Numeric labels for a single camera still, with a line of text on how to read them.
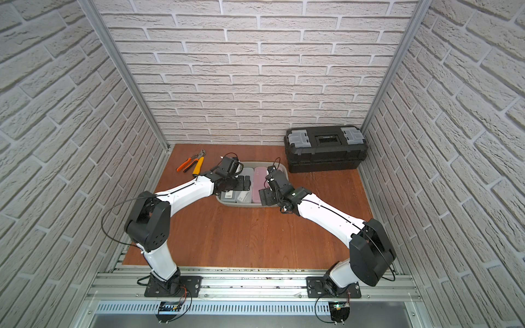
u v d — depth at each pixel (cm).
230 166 73
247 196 95
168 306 73
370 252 42
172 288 65
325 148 96
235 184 82
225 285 76
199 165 110
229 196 92
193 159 113
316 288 74
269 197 75
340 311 70
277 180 62
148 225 48
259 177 103
